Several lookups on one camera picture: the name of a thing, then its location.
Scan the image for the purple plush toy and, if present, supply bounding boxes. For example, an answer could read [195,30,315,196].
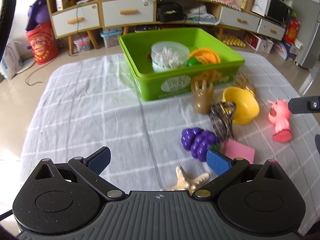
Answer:
[25,0,50,31]

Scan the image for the clear storage bin blue lid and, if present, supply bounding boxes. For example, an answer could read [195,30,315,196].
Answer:
[100,27,123,48]

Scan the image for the green plastic cookie box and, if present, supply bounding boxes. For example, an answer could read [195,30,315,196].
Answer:
[118,28,245,101]

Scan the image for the silver refrigerator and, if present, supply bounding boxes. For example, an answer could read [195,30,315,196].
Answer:
[293,0,319,69]

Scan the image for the yellow plastic bowl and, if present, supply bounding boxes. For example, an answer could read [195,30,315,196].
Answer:
[222,86,260,125]

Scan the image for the brown rubber hand toy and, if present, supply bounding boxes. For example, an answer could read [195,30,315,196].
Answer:
[233,72,256,97]
[191,80,214,114]

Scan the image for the white shopping bag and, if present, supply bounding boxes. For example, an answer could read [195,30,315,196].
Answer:
[1,40,22,80]

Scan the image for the clear storage bin pink lid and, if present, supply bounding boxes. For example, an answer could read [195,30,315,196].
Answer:
[73,34,92,53]

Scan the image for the grey checked tablecloth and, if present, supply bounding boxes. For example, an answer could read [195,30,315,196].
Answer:
[21,52,319,233]

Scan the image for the pink rubber pig toy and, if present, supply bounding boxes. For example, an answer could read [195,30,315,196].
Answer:
[268,100,292,143]

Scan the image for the clear cotton swab jar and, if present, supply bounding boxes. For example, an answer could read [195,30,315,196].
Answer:
[151,41,190,72]

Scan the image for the yellow egg tray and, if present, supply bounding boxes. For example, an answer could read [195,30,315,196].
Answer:
[217,33,246,48]

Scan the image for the pink rectangular block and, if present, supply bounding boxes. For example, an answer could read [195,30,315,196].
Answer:
[220,139,255,164]

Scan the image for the orange toy with green leaf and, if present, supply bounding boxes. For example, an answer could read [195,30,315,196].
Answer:
[186,48,221,66]

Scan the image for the white microwave oven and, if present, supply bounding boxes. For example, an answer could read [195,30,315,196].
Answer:
[251,0,294,25]

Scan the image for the dried beige starfish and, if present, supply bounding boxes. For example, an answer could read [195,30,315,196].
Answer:
[162,165,210,195]

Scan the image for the purple plastic grapes toy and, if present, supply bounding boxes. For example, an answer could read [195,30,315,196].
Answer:
[181,127,221,162]

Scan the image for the red printed bag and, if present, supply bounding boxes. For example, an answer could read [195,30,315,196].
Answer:
[25,21,59,65]

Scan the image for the black bag on shelf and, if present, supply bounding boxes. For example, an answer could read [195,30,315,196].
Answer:
[157,2,184,23]

